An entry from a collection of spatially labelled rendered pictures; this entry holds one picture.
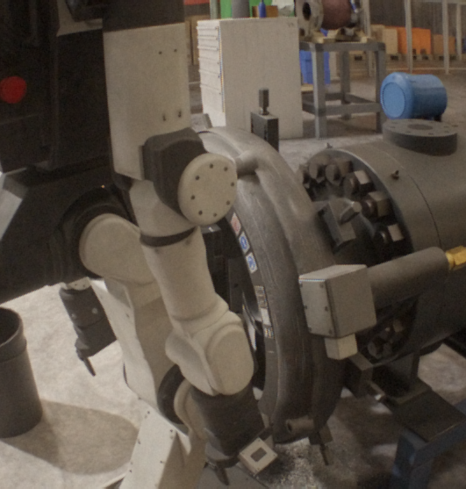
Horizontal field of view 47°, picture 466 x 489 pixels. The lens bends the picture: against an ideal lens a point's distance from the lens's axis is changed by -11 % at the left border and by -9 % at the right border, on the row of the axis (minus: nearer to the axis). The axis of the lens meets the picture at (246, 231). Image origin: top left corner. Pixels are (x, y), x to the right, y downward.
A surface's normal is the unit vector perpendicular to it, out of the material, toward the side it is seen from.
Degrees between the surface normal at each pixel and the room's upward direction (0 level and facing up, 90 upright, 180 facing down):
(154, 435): 60
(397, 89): 90
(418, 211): 48
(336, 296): 67
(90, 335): 90
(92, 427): 0
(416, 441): 0
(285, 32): 90
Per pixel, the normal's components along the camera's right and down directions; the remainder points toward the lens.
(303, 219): 0.26, -0.40
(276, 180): 0.18, -0.60
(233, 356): 0.68, 0.25
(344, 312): 0.38, -0.06
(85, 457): -0.05, -0.92
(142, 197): -0.69, -0.12
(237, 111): 0.33, 0.34
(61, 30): 0.45, 0.88
